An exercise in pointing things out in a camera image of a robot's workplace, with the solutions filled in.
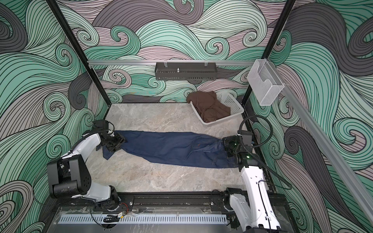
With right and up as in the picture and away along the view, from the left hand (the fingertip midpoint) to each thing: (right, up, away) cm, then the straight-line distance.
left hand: (124, 141), depth 88 cm
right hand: (+57, +4, -10) cm, 58 cm away
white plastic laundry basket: (+77, +22, +22) cm, 83 cm away
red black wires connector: (+1, -36, -16) cm, 39 cm away
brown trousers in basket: (+55, +24, +25) cm, 65 cm away
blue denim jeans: (+42, -5, +3) cm, 42 cm away
